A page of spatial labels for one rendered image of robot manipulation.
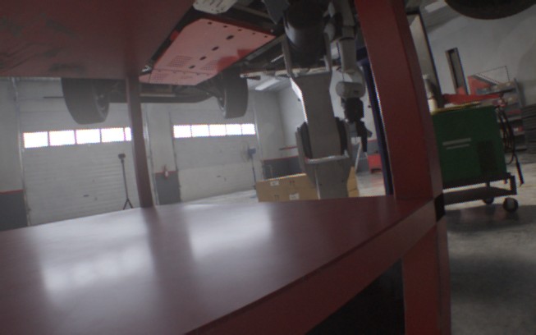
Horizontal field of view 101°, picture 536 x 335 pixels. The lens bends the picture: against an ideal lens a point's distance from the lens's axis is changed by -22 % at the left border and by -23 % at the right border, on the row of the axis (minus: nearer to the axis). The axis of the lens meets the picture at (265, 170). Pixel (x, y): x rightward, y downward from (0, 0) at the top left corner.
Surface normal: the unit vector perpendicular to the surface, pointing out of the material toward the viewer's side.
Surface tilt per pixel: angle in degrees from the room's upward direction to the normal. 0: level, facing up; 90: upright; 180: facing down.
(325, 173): 68
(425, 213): 90
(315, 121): 73
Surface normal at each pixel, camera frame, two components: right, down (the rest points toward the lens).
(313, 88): -0.15, -0.04
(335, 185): -0.19, -0.36
